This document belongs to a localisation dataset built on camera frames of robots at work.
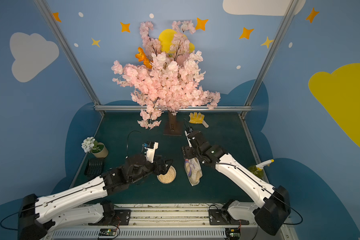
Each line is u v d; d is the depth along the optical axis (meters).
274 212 0.38
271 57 0.86
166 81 0.75
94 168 0.91
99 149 0.93
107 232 0.72
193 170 0.76
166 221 0.73
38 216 0.40
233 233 0.72
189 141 0.61
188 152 0.69
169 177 0.83
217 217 0.74
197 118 1.19
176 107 0.80
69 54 0.85
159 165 0.62
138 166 0.52
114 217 0.68
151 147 0.62
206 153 0.54
